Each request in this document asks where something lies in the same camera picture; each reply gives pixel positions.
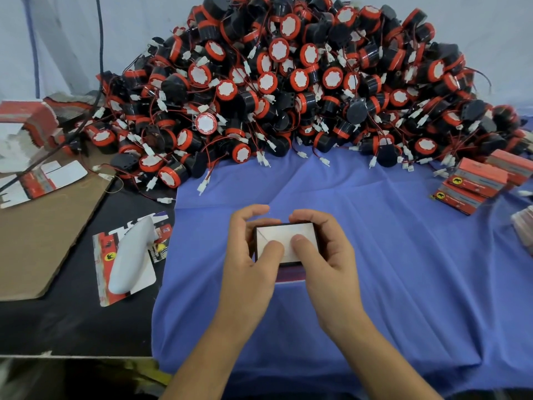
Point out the person's right hand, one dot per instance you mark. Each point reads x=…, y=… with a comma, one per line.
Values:
x=333, y=279

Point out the person's left hand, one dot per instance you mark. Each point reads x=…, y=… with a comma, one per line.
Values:
x=246, y=279

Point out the stack of box blanks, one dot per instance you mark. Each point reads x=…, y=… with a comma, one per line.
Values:
x=525, y=229

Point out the pile of black red buzzers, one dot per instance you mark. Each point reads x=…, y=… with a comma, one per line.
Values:
x=300, y=79

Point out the person's right forearm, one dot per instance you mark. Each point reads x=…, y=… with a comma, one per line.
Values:
x=387, y=362

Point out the blue table cloth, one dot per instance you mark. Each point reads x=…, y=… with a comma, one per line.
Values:
x=441, y=287

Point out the brown cardboard piece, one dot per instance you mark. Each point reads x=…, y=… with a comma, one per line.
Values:
x=42, y=237

